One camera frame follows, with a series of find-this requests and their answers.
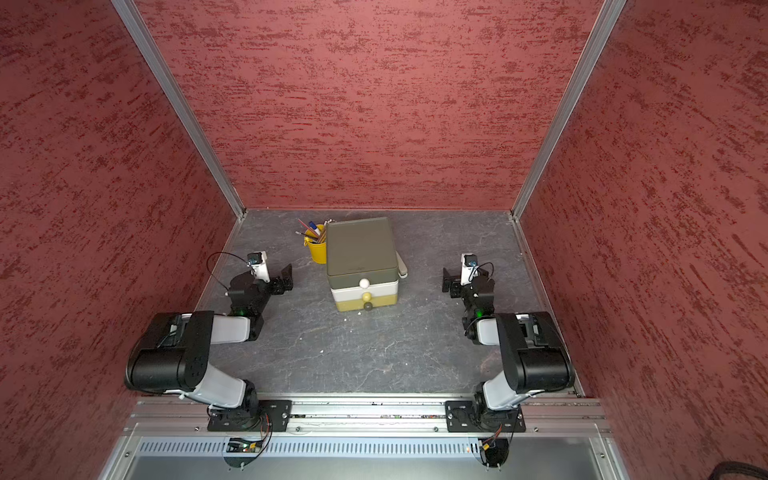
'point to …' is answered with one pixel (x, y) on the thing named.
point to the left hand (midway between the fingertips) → (277, 270)
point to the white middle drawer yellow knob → (366, 294)
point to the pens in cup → (318, 233)
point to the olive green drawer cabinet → (362, 265)
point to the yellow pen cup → (318, 250)
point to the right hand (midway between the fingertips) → (458, 270)
